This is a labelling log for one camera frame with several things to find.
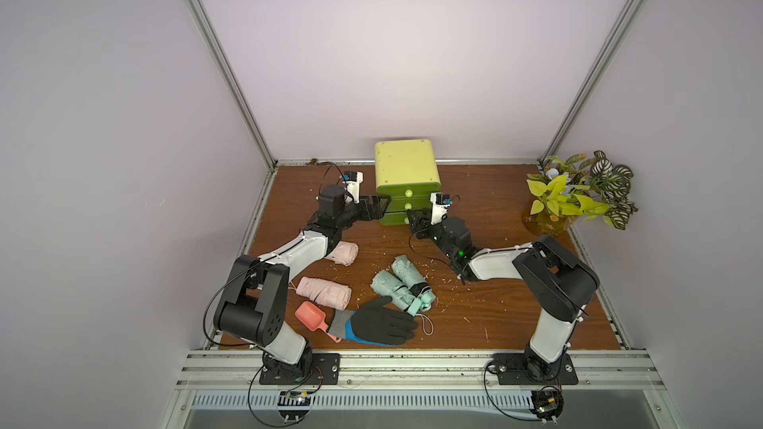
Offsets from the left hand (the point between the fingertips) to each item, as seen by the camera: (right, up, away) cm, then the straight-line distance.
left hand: (382, 198), depth 87 cm
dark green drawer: (+5, -2, +1) cm, 5 cm away
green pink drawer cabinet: (+7, +8, +3) cm, 12 cm away
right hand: (+10, -3, +2) cm, 11 cm away
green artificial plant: (+62, +4, -3) cm, 62 cm away
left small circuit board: (-22, -51, -15) cm, 57 cm away
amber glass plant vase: (+53, -9, +7) cm, 54 cm away
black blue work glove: (-3, -34, -7) cm, 35 cm away
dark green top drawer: (+7, +3, 0) cm, 8 cm away
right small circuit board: (+41, -50, -17) cm, 66 cm away
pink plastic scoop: (-19, -34, -7) cm, 39 cm away
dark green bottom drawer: (+3, -8, +11) cm, 14 cm away
